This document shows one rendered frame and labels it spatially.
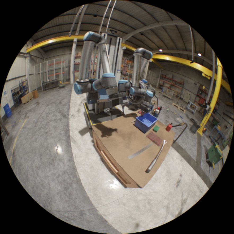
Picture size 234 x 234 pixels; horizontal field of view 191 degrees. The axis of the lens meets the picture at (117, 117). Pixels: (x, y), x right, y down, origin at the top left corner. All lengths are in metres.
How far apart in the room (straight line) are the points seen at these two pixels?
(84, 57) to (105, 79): 0.39
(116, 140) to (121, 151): 0.13
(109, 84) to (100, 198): 1.20
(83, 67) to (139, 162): 1.02
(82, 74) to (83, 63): 0.12
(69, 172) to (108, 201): 0.64
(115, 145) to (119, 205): 0.83
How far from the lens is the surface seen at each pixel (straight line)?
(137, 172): 0.62
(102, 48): 0.83
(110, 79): 0.50
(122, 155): 0.64
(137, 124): 0.89
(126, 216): 1.20
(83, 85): 0.81
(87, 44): 0.81
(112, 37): 1.39
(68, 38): 9.45
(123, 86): 1.12
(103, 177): 1.05
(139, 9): 8.67
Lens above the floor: 1.04
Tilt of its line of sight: 35 degrees down
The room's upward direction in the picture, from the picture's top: 9 degrees clockwise
